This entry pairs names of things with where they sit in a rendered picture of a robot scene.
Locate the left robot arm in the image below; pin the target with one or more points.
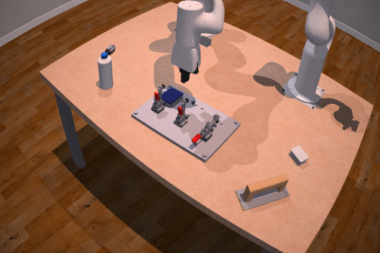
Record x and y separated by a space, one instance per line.
320 30

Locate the grey toggle clamp with red handle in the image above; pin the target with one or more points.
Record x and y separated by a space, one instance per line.
158 102
181 116

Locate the grey bottle with blue cap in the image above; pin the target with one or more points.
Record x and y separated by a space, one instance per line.
105 71

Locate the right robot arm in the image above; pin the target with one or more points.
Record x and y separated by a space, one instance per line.
196 23

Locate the black screwdriver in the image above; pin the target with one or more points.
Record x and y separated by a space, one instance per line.
110 49

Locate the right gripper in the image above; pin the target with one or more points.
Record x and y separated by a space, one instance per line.
187 59

